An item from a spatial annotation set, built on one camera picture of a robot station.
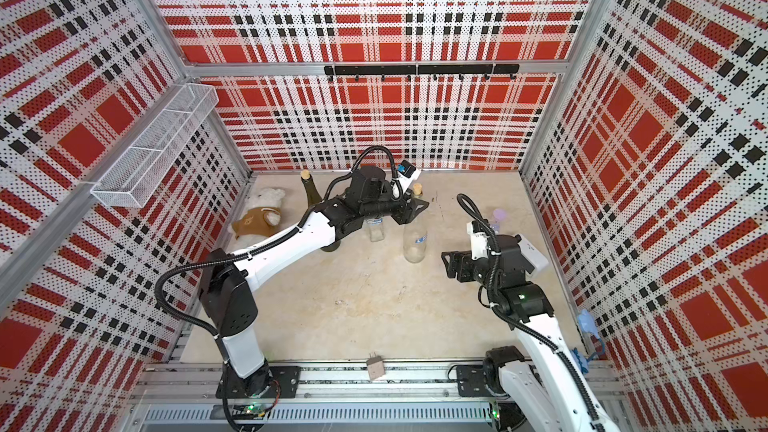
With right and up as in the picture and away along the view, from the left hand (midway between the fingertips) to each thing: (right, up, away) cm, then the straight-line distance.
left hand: (424, 198), depth 78 cm
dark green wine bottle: (-31, 0, +4) cm, 31 cm away
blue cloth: (+34, -27, -14) cm, 46 cm away
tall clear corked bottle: (-2, -11, +13) cm, 17 cm away
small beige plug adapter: (-13, -43, -3) cm, 45 cm away
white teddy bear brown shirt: (-52, -6, +18) cm, 56 cm away
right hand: (+9, -15, -1) cm, 18 cm away
